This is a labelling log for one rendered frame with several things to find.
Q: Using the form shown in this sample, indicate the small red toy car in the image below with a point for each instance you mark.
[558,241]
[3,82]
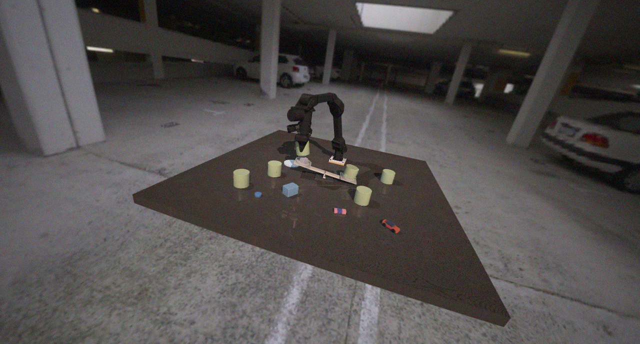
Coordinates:
[391,225]

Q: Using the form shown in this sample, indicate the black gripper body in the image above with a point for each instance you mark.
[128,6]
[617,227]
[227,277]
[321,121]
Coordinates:
[304,129]

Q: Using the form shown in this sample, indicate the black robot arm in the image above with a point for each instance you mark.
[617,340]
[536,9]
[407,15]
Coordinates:
[303,111]

